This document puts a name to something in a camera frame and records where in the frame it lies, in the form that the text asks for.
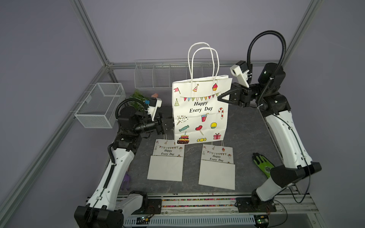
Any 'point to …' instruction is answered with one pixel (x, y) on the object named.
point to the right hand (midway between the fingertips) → (216, 100)
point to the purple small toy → (126, 180)
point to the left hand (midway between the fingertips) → (176, 119)
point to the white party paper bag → (217, 169)
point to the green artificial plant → (138, 95)
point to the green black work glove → (264, 164)
